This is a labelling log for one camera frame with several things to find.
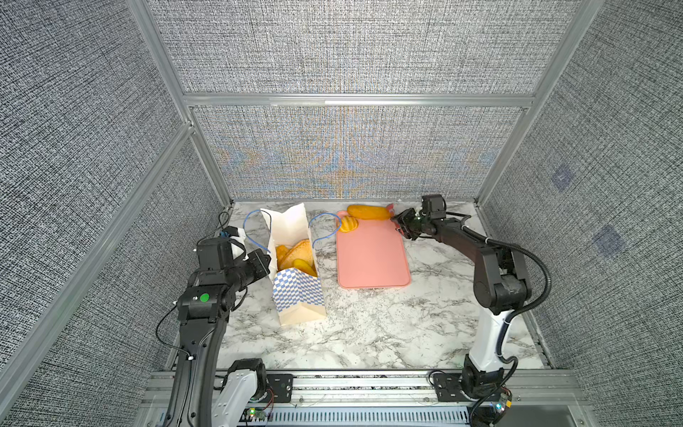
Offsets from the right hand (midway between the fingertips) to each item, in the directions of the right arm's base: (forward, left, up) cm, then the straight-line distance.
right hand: (392, 219), depth 99 cm
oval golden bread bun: (-20, +31, -1) cm, 37 cm away
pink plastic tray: (-8, +7, -12) cm, 16 cm away
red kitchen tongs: (+6, 0, -1) cm, 6 cm away
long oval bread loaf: (+7, +8, -4) cm, 11 cm away
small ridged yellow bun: (+4, +16, -7) cm, 18 cm away
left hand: (-26, +38, +15) cm, 48 cm away
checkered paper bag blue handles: (-32, +31, +2) cm, 45 cm away
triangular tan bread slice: (-14, +33, 0) cm, 36 cm away
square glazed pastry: (-12, +40, -3) cm, 42 cm away
